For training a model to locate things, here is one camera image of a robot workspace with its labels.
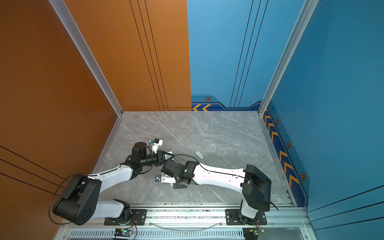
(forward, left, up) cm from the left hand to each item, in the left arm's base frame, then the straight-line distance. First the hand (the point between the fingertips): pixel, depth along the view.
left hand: (174, 156), depth 82 cm
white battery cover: (+9, -13, -11) cm, 20 cm away
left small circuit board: (-33, +23, -14) cm, 43 cm away
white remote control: (-1, +4, +1) cm, 4 cm away
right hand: (-10, -2, -3) cm, 10 cm away
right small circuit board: (-33, -39, -12) cm, 53 cm away
